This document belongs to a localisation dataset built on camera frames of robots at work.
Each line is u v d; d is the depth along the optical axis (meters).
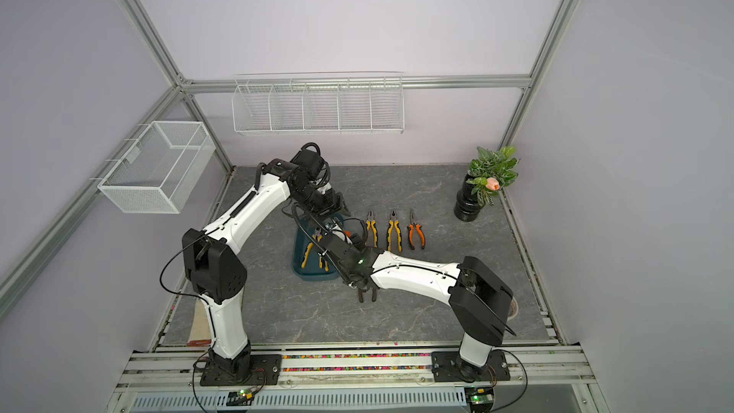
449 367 0.74
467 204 0.98
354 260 0.62
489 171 0.85
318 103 0.99
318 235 0.98
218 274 0.49
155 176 0.82
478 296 0.43
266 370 0.74
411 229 0.99
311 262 0.94
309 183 0.72
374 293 0.87
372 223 1.02
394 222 1.02
